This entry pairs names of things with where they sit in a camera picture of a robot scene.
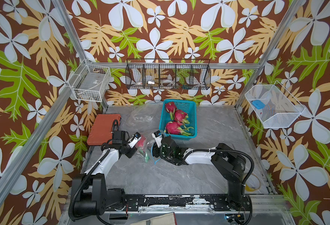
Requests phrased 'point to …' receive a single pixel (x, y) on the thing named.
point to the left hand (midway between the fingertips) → (132, 145)
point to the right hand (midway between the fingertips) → (149, 145)
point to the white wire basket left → (90, 82)
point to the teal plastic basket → (176, 130)
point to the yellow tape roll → (253, 183)
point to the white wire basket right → (274, 117)
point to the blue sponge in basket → (258, 104)
